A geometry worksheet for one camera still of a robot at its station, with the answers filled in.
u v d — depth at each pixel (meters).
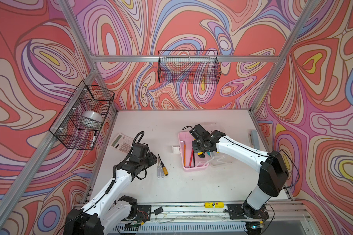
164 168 0.88
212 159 0.79
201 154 0.84
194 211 0.75
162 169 0.88
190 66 0.96
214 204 0.75
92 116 0.73
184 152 0.96
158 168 0.88
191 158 0.92
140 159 0.63
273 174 0.44
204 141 0.61
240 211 0.72
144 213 0.73
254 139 0.98
